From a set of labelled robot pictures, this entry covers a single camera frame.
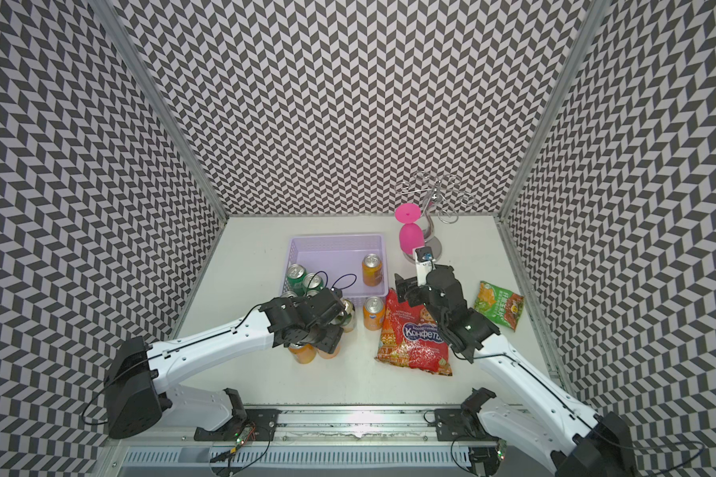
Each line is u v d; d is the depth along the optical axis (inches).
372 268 36.3
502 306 35.9
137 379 15.8
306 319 23.2
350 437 28.4
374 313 32.5
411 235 35.0
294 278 34.9
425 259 24.7
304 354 30.5
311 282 35.1
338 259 42.1
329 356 32.2
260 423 28.5
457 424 29.1
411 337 32.5
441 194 32.8
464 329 21.3
